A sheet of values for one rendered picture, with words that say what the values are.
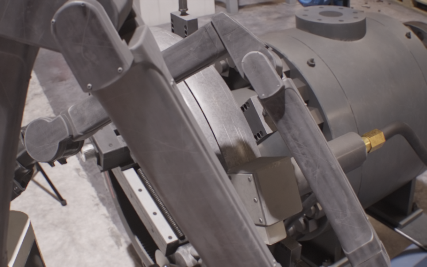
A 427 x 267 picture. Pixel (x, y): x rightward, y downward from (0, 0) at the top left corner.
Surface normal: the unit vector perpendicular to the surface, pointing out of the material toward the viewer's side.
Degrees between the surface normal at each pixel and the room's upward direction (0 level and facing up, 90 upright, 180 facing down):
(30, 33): 90
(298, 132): 69
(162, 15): 90
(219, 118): 46
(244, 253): 89
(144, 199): 25
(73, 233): 0
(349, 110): 57
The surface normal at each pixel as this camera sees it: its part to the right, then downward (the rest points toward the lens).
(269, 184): 0.44, -0.04
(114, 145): 0.14, -0.67
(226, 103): 0.26, -0.45
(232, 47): -0.26, 0.07
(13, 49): 0.04, 0.45
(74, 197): -0.09, -0.90
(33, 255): 1.00, -0.07
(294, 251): 0.52, 0.40
